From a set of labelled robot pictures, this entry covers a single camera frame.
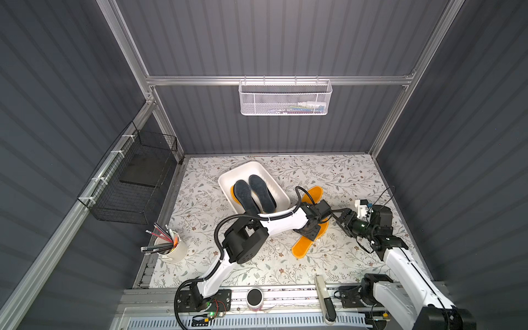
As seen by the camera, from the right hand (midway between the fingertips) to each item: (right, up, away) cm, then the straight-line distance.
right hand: (337, 216), depth 82 cm
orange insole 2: (-13, -13, +5) cm, 19 cm away
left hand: (-9, -10, +7) cm, 15 cm away
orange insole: (-45, +6, +19) cm, 49 cm away
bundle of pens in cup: (-67, -7, -3) cm, 67 cm away
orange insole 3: (-3, +7, +23) cm, 24 cm away
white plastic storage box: (-21, +5, +17) cm, 28 cm away
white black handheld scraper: (-8, -28, -13) cm, 32 cm away
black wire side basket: (-79, +13, -9) cm, 80 cm away
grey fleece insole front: (-40, +7, +18) cm, 44 cm away
